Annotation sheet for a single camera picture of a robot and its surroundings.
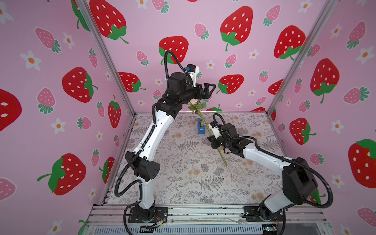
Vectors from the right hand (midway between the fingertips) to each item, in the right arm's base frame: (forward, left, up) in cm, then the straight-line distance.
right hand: (205, 139), depth 85 cm
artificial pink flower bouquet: (+16, +8, +13) cm, 22 cm away
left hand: (+10, 0, +30) cm, 32 cm away
